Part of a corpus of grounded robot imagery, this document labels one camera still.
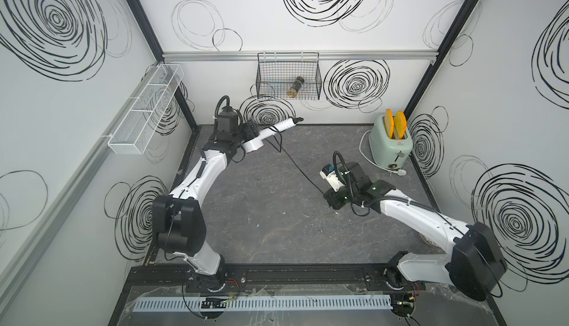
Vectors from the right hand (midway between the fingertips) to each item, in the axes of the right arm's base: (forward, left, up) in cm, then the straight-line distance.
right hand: (328, 194), depth 83 cm
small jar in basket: (+33, +14, +22) cm, 42 cm away
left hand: (+22, +31, +14) cm, 40 cm away
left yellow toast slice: (+28, -26, +10) cm, 40 cm away
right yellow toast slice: (+28, -31, +10) cm, 43 cm away
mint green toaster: (+20, -28, 0) cm, 34 cm away
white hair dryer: (+13, +27, +14) cm, 33 cm away
